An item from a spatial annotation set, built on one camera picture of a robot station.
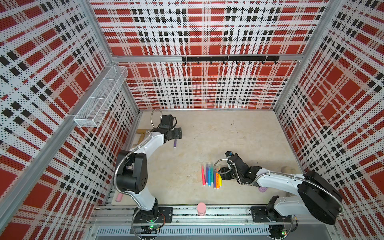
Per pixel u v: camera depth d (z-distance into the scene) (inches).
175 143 39.9
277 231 26.8
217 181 33.1
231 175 29.6
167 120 29.4
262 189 31.6
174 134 33.6
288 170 33.4
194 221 28.9
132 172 18.3
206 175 34.0
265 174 22.4
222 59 34.9
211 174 33.9
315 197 16.6
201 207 26.9
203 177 33.9
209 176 33.9
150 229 27.7
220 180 33.0
